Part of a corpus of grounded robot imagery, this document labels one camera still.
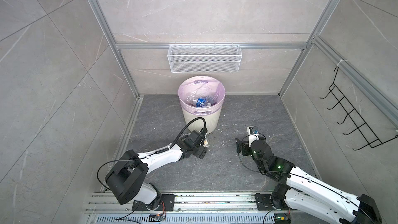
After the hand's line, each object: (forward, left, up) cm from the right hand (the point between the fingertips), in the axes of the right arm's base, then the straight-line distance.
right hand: (243, 136), depth 80 cm
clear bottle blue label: (+22, +16, +5) cm, 28 cm away
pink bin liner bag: (+32, +22, +6) cm, 39 cm away
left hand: (+2, +24, -9) cm, 26 cm away
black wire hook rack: (-10, -45, +17) cm, 49 cm away
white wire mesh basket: (+51, +19, +15) cm, 56 cm away
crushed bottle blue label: (+22, +24, +4) cm, 32 cm away
